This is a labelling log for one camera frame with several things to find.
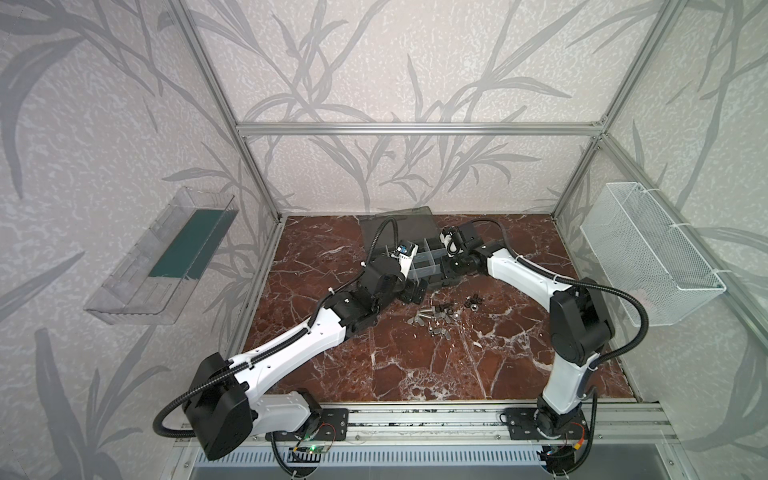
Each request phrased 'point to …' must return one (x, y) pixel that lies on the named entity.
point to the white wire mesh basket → (645, 253)
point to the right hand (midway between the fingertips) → (444, 258)
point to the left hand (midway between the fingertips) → (419, 262)
